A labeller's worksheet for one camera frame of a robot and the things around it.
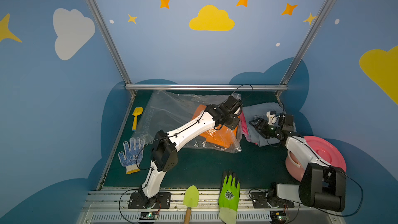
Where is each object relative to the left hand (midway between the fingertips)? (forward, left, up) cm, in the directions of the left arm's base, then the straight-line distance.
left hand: (237, 120), depth 81 cm
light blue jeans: (-1, -13, -13) cm, 19 cm away
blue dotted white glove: (-13, +58, -19) cm, 62 cm away
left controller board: (-41, +43, -20) cm, 63 cm away
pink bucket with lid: (-16, -40, -1) cm, 43 cm away
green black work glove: (-33, +5, -19) cm, 39 cm away
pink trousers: (+5, -9, -16) cm, 19 cm away
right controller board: (-40, -18, -21) cm, 49 cm away
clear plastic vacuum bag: (+15, +41, -14) cm, 45 cm away
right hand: (+3, -12, -7) cm, 14 cm away
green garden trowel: (-34, +23, -20) cm, 46 cm away
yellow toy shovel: (+18, +64, -19) cm, 70 cm away
